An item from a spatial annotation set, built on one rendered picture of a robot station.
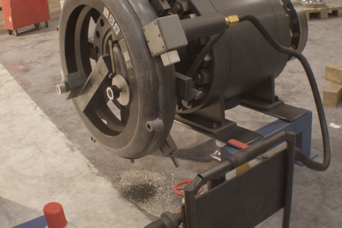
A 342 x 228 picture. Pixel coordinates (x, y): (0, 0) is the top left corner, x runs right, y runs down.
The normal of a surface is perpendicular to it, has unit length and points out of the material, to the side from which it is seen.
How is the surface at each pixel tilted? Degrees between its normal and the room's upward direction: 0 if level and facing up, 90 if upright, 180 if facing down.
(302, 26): 87
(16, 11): 90
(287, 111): 0
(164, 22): 68
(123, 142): 90
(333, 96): 90
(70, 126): 0
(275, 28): 78
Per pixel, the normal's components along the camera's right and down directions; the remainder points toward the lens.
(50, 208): -0.10, -0.93
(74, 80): 0.41, -0.39
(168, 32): 0.52, -0.14
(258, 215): 0.60, 0.23
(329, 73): -0.78, 0.29
